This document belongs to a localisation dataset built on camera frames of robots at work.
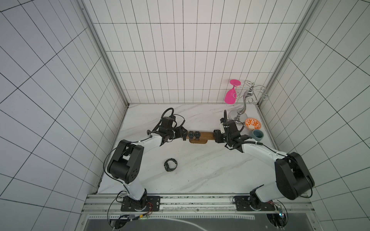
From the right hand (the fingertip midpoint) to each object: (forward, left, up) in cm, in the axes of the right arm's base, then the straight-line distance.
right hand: (217, 131), depth 92 cm
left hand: (-3, +23, -1) cm, 23 cm away
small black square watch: (-5, +17, +1) cm, 18 cm away
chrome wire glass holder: (+19, -20, -9) cm, 29 cm away
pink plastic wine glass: (+26, -10, +7) cm, 29 cm away
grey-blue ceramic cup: (+2, -28, -5) cm, 29 cm away
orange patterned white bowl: (+13, -27, -7) cm, 31 cm away
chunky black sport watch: (-21, +29, -7) cm, 37 cm away
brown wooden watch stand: (-4, +8, 0) cm, 9 cm away
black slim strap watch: (-4, +13, +1) cm, 14 cm away
